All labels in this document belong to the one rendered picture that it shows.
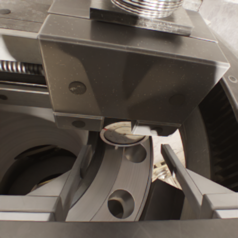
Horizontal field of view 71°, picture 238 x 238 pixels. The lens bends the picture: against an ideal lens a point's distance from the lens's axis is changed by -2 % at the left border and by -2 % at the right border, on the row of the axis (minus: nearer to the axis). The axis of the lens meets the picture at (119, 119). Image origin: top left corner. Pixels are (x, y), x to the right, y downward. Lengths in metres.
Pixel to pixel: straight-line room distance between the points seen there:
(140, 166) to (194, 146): 0.08
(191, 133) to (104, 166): 0.13
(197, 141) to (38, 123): 0.40
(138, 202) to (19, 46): 0.22
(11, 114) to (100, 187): 0.30
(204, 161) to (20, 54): 0.22
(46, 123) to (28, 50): 0.32
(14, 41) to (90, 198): 0.19
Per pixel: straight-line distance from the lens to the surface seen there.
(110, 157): 0.26
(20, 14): 0.22
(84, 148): 0.16
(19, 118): 0.48
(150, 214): 0.25
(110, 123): 0.18
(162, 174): 5.11
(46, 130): 0.53
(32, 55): 0.19
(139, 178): 0.26
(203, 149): 0.23
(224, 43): 0.31
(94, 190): 0.24
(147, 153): 0.28
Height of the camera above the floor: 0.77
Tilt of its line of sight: 27 degrees down
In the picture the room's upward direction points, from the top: 152 degrees clockwise
